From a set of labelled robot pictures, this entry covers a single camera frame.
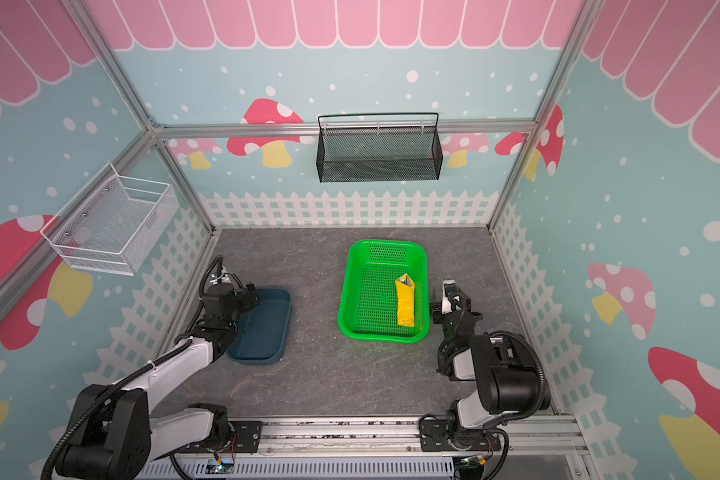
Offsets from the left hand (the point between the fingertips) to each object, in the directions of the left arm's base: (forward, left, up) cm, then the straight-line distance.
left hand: (238, 292), depth 89 cm
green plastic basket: (+3, -39, -12) cm, 41 cm away
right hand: (+3, -63, 0) cm, 63 cm away
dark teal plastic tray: (-5, -5, -15) cm, 16 cm away
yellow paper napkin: (+7, -52, -9) cm, 53 cm away
